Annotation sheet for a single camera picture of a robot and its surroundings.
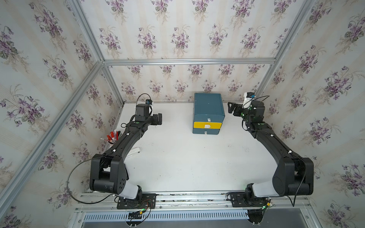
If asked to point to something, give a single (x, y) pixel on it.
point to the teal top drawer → (208, 118)
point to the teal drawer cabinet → (208, 113)
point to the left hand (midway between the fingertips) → (155, 115)
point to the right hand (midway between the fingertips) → (237, 103)
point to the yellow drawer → (207, 125)
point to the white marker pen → (134, 151)
